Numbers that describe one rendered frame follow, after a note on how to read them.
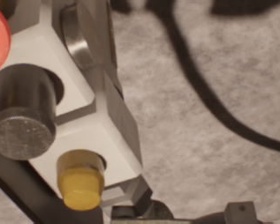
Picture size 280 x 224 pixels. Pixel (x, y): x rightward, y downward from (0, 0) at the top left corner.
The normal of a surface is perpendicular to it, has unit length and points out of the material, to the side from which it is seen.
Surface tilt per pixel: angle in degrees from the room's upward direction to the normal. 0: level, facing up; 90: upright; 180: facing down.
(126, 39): 0
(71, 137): 0
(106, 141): 0
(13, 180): 90
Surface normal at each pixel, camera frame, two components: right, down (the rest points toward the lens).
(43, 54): 0.11, 0.73
